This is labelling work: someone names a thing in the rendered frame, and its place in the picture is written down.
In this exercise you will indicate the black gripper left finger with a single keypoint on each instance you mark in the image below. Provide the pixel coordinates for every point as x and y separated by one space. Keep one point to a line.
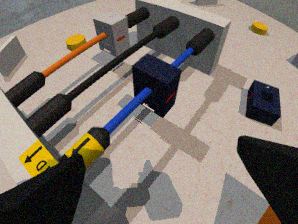
48 198

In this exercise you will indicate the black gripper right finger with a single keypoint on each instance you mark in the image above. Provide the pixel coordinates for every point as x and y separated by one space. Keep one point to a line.
274 169

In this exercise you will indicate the yellow round disc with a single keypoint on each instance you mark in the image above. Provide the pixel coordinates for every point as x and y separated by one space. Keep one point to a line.
259 28
75 41

